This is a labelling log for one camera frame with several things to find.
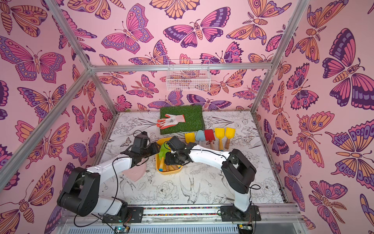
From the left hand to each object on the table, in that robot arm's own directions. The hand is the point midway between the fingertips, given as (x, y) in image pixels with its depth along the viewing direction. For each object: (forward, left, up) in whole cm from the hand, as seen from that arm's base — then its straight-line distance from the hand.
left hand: (160, 145), depth 92 cm
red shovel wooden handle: (+13, -33, -8) cm, 36 cm away
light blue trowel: (+12, -26, -7) cm, 29 cm away
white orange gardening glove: (+24, -5, -3) cm, 25 cm away
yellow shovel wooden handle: (+16, -48, -8) cm, 51 cm away
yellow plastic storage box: (-14, -5, -4) cm, 15 cm away
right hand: (-13, -4, +1) cm, 13 cm away
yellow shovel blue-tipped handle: (+11, -18, -7) cm, 22 cm away
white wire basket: (+44, -17, +18) cm, 50 cm away
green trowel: (-2, -2, -2) cm, 3 cm away
